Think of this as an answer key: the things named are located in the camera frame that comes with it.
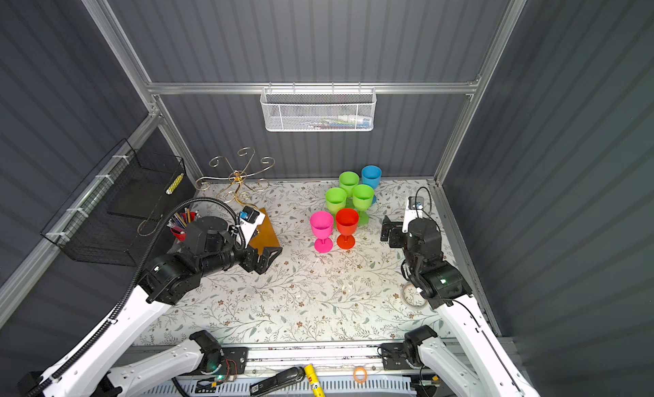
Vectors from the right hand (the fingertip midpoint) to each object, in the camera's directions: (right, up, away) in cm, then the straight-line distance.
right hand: (405, 219), depth 71 cm
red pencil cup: (-74, -2, +18) cm, 77 cm away
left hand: (-38, -5, -4) cm, 38 cm away
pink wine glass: (-24, -3, +23) cm, 33 cm away
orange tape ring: (-11, -44, 0) cm, 46 cm away
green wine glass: (-19, +6, +27) cm, 34 cm away
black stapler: (-33, -42, -4) cm, 54 cm away
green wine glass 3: (-14, +14, +34) cm, 39 cm away
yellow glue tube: (-26, -44, -1) cm, 51 cm away
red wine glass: (-16, -2, +18) cm, 24 cm away
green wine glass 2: (-9, +7, +24) cm, 27 cm away
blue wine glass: (-5, +16, +32) cm, 36 cm away
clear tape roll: (+6, -27, +14) cm, 32 cm away
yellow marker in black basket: (-72, +10, +11) cm, 74 cm away
